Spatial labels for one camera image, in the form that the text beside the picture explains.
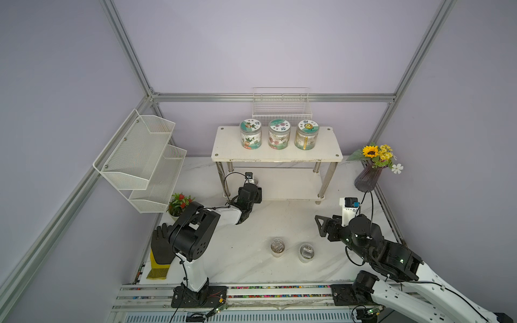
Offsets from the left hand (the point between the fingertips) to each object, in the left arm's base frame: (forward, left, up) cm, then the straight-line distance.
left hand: (253, 189), depth 98 cm
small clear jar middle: (-28, -11, -1) cm, 30 cm away
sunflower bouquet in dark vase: (+4, -55, +17) cm, 58 cm away
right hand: (-24, -27, +14) cm, 39 cm away
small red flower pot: (-14, +30, +9) cm, 34 cm away
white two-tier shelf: (+12, -18, -2) cm, 22 cm away
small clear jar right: (-31, -23, -1) cm, 38 cm away
